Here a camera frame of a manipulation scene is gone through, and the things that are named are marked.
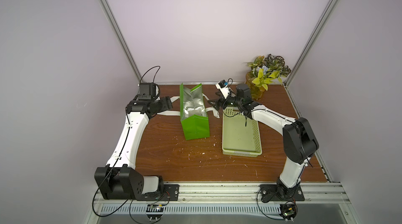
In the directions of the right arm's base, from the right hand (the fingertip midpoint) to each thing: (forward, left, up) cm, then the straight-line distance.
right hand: (213, 94), depth 85 cm
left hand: (-8, +24, +2) cm, 26 cm away
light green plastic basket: (-14, -17, -22) cm, 31 cm away
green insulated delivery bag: (-15, +9, -1) cm, 18 cm away
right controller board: (-50, -35, -24) cm, 66 cm away
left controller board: (-52, +27, -25) cm, 64 cm away
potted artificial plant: (+17, -31, +3) cm, 35 cm away
